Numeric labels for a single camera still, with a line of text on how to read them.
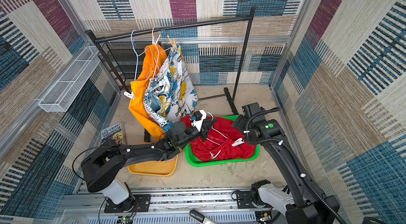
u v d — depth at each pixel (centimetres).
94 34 56
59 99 70
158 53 85
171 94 80
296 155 44
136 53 64
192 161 78
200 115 64
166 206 73
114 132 94
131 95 59
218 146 81
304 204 38
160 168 79
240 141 77
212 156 80
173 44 79
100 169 45
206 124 71
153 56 74
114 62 108
